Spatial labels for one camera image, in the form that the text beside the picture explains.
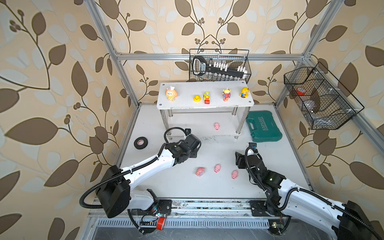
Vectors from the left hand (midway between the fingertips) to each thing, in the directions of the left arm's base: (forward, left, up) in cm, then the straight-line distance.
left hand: (190, 148), depth 83 cm
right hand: (-2, -28, -2) cm, 28 cm away
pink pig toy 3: (-11, -26, -11) cm, 30 cm away
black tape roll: (+7, +34, -12) cm, 36 cm away
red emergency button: (-34, +12, -8) cm, 37 cm away
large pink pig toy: (-11, -6, -7) cm, 14 cm away
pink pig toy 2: (-7, -16, -11) cm, 20 cm away
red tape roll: (+23, -60, +23) cm, 69 cm away
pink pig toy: (+19, -17, -4) cm, 25 cm away
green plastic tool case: (+21, -49, -6) cm, 54 cm away
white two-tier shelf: (+11, -8, +21) cm, 25 cm away
